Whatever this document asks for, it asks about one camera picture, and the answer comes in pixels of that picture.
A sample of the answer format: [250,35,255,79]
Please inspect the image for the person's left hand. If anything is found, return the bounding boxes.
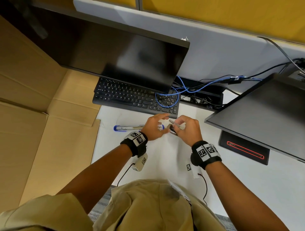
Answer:
[139,113,171,141]

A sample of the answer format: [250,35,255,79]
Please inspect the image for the person's right hand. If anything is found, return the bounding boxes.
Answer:
[170,115,203,148]

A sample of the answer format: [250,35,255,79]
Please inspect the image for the small metal clip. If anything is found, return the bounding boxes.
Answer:
[168,120,182,135]

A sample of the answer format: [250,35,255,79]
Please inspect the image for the blue and clear stapler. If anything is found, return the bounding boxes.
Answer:
[114,124,165,132]

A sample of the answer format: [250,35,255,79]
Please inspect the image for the person's right forearm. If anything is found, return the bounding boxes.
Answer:
[205,161,290,231]

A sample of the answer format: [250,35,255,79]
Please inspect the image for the person's left forearm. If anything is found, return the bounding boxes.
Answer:
[56,144,134,215]

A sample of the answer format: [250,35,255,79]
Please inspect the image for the person's beige shirt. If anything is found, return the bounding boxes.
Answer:
[0,179,227,231]

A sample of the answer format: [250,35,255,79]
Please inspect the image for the large brown cardboard box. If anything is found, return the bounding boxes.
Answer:
[0,15,102,215]

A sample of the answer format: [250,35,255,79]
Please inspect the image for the black marker wristband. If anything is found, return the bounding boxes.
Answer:
[120,131,148,158]
[190,140,222,170]

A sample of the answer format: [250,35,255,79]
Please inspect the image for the black keyboard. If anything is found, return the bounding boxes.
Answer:
[92,77,180,119]

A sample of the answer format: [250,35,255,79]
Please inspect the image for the black monitor base red outline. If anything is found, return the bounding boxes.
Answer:
[218,130,270,166]

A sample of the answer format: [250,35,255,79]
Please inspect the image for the white badge card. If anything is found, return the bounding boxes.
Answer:
[166,179,192,203]

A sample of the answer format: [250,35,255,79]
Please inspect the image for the black monitor with red-lined base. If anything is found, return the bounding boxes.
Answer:
[204,72,305,163]

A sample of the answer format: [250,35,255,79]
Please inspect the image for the grey desk partition panel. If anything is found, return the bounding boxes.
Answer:
[72,0,305,96]

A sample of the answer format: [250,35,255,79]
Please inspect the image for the large black monitor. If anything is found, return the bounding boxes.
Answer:
[0,0,191,94]

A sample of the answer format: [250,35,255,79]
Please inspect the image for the black cable tray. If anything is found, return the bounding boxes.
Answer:
[173,76,224,111]

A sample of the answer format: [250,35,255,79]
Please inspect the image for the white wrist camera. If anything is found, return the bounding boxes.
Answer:
[186,163,203,179]
[132,153,149,172]

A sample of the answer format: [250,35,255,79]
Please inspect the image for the blue network cable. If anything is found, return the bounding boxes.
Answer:
[155,76,262,109]

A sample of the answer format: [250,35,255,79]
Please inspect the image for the thin black camera cable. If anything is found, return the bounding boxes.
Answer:
[198,173,208,206]
[116,162,136,187]

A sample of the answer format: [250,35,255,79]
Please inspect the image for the black cable adapter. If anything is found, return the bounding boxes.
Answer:
[227,76,244,85]

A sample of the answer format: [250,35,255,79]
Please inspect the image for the thick black cable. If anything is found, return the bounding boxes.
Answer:
[257,36,305,72]

